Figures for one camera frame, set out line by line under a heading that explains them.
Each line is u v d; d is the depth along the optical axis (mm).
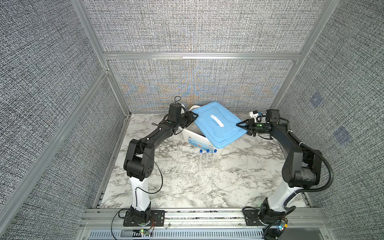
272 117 730
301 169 481
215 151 800
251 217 732
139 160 521
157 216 735
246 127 798
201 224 730
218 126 878
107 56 882
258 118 823
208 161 920
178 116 765
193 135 872
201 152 815
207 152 811
